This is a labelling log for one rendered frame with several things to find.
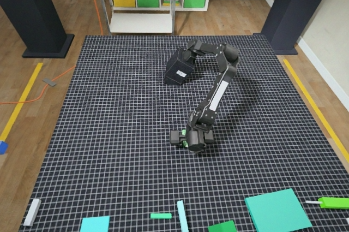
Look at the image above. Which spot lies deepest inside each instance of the light blue rectangular block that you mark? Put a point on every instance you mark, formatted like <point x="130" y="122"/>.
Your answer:
<point x="182" y="216"/>

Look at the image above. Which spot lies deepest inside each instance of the turquoise flat square tile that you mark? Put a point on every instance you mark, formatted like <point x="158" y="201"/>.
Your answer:
<point x="277" y="212"/>

